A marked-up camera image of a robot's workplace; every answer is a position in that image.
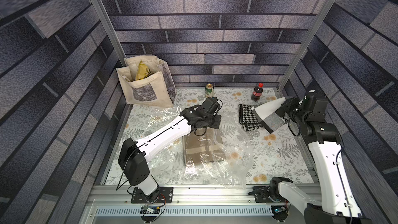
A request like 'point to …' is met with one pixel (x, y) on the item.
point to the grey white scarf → (265, 113)
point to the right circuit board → (279, 212)
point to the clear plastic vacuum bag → (236, 169)
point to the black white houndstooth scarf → (248, 118)
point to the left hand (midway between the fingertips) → (219, 120)
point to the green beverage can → (209, 87)
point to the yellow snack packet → (142, 71)
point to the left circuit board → (150, 210)
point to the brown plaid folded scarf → (201, 149)
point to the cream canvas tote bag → (147, 80)
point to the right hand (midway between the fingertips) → (284, 99)
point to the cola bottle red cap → (257, 93)
